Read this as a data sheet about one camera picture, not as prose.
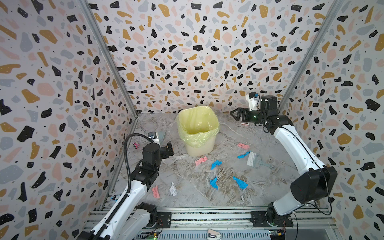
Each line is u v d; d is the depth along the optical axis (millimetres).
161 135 1088
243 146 1028
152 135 673
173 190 832
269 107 601
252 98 703
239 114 705
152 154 566
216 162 937
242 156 973
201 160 950
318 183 428
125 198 469
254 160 955
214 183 855
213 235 687
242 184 856
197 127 1013
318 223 750
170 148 731
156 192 816
